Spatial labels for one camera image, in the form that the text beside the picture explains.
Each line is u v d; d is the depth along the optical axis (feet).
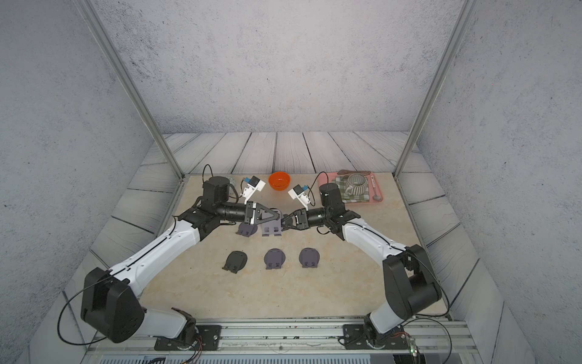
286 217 2.40
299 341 2.38
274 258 3.00
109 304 1.32
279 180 3.75
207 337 2.39
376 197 3.65
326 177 3.86
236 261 2.99
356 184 3.66
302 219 2.25
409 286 1.44
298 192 2.39
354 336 2.39
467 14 2.30
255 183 2.24
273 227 2.28
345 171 4.02
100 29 2.41
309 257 3.01
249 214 2.10
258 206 2.18
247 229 3.22
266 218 2.26
